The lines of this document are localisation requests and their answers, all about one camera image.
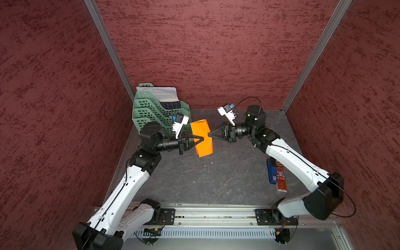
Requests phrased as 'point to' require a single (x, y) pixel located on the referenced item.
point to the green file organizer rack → (147, 108)
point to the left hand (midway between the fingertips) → (201, 142)
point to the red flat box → (282, 185)
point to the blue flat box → (272, 170)
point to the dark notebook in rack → (173, 104)
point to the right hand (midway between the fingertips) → (209, 138)
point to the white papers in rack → (164, 94)
